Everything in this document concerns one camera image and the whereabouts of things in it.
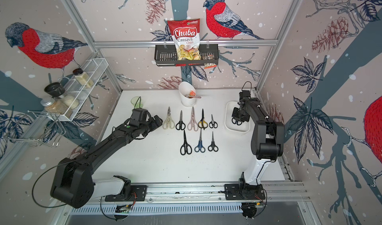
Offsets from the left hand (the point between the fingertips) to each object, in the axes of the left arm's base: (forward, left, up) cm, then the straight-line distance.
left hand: (160, 120), depth 87 cm
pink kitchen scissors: (+5, -19, -14) cm, 24 cm away
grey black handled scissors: (-11, -32, -14) cm, 36 cm away
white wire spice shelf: (+9, +42, +19) cm, 47 cm away
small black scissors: (+5, -11, -14) cm, 18 cm away
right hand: (+7, -47, -6) cm, 48 cm away
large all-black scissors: (-11, -15, -13) cm, 23 cm away
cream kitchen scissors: (+6, -3, -13) cm, 15 cm away
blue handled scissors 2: (+3, -47, -6) cm, 47 cm away
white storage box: (+1, -43, -9) cm, 44 cm away
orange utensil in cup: (+26, -19, -5) cm, 32 cm away
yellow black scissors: (+6, -26, -13) cm, 29 cm away
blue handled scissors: (-11, -24, -14) cm, 29 cm away
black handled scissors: (+6, -33, -13) cm, 36 cm away
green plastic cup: (+22, +23, -9) cm, 33 cm away
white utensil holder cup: (+28, -15, -7) cm, 33 cm away
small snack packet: (+28, -29, +19) cm, 44 cm away
